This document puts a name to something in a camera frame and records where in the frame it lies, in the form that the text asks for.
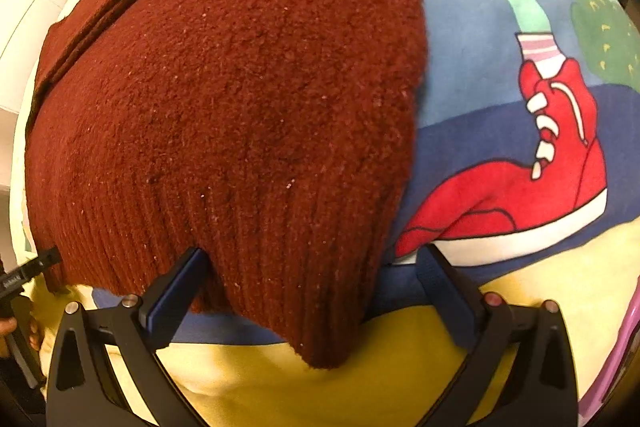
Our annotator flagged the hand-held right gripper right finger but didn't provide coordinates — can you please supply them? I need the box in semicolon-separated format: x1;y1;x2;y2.
419;244;581;427

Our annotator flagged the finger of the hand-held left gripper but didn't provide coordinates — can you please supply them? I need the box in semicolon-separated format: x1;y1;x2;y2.
0;247;64;303

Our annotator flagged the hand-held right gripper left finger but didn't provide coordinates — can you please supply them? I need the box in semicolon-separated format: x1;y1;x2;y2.
46;248;206;427

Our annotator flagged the dark red knitted sweater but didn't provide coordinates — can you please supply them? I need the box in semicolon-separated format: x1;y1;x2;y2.
24;0;430;370

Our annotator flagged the person's left hand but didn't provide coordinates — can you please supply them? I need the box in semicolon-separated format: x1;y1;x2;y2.
0;317;42;353

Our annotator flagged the yellow dinosaur printed blanket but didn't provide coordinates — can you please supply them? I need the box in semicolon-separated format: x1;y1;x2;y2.
10;0;640;427

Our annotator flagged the white wardrobe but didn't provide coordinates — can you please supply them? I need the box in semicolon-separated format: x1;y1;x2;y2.
0;0;118;190

